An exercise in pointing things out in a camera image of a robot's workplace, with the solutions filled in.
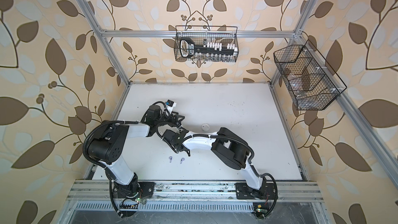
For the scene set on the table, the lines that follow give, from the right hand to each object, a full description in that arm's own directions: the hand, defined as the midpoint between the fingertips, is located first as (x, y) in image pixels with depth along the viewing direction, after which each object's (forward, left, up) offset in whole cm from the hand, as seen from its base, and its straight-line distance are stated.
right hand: (183, 141), depth 90 cm
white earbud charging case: (+9, -13, +1) cm, 16 cm away
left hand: (+14, +1, +8) cm, 16 cm away
